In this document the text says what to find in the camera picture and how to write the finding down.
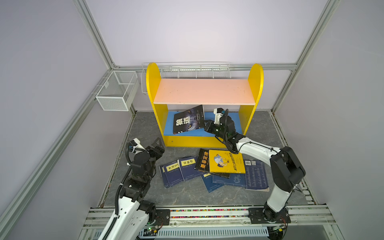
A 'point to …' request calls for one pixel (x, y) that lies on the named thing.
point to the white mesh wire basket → (117, 92)
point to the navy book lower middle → (207, 179)
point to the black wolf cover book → (190, 119)
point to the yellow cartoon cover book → (226, 161)
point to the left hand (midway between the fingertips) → (157, 143)
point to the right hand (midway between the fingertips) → (200, 122)
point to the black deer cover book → (203, 163)
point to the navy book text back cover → (256, 174)
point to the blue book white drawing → (234, 179)
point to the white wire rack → (187, 70)
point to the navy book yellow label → (187, 166)
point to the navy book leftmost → (163, 176)
